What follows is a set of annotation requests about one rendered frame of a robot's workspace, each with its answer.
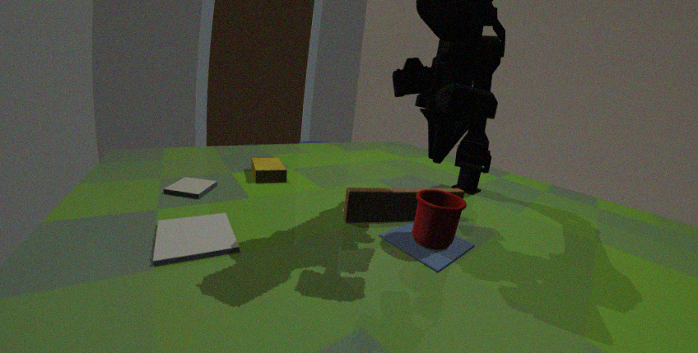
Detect yellow rectangular block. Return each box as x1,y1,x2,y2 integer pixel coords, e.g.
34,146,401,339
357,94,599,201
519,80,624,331
251,158,287,183

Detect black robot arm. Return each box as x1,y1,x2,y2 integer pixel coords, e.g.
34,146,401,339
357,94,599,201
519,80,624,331
393,0,505,195

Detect dark brown rectangular bar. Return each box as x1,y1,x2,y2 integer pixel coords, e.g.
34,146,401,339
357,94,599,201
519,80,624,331
343,188,464,223

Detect red cup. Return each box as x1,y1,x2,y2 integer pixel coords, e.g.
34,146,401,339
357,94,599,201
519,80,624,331
412,189,466,250

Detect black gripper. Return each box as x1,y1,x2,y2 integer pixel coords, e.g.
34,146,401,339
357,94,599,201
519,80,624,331
415,47,498,164

